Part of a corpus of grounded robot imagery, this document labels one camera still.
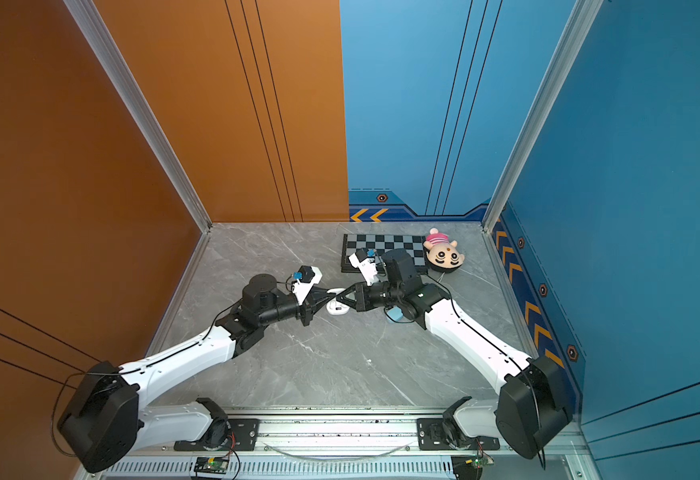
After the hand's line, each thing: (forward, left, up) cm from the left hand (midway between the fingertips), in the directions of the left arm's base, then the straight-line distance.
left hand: (334, 292), depth 76 cm
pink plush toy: (+23, -34, -11) cm, 43 cm away
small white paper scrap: (-10, -10, -21) cm, 25 cm away
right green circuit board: (-34, -36, -20) cm, 53 cm away
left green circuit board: (-35, +29, -24) cm, 51 cm away
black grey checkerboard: (+31, -14, -16) cm, 38 cm away
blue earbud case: (+5, -18, -20) cm, 28 cm away
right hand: (-3, -1, +1) cm, 3 cm away
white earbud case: (-4, -1, -1) cm, 4 cm away
